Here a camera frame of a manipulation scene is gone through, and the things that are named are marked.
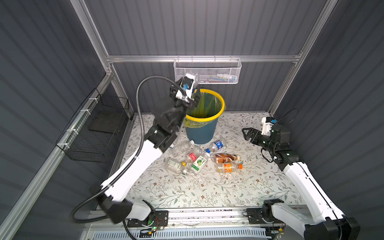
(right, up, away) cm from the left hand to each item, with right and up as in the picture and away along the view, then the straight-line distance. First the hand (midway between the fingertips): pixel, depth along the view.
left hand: (188, 80), depth 57 cm
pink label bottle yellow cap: (+1, -37, +33) cm, 50 cm away
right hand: (+31, -21, +19) cm, 42 cm away
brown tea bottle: (+20, -37, +32) cm, 53 cm away
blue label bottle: (+17, -30, +39) cm, 52 cm away
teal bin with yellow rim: (+10, -24, +47) cm, 54 cm away
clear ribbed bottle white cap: (-6, -33, +38) cm, 51 cm away
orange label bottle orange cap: (+22, -42, +29) cm, 56 cm away
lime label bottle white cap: (+5, -40, +32) cm, 51 cm away
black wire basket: (-49, -22, +17) cm, 57 cm away
